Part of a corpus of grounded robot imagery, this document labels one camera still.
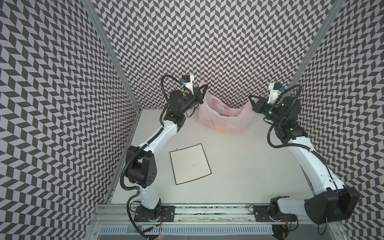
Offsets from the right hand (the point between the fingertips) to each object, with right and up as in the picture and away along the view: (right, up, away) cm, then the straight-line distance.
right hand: (246, 100), depth 70 cm
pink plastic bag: (-12, -6, +13) cm, 19 cm away
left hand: (-17, +8, +2) cm, 19 cm away
